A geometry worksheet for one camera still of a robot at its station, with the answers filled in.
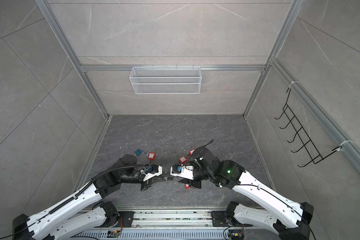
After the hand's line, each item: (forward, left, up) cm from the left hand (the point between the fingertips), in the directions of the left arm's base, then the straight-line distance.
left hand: (164, 174), depth 68 cm
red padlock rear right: (+22, -15, -19) cm, 33 cm away
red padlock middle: (+16, -10, -19) cm, 27 cm away
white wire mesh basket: (+63, 0, +9) cm, 64 cm away
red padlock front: (0, -11, -18) cm, 22 cm away
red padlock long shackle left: (+20, +11, -19) cm, 30 cm away
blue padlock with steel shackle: (+24, +20, -20) cm, 37 cm away
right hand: (-1, -8, +2) cm, 8 cm away
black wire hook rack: (+4, -62, +13) cm, 63 cm away
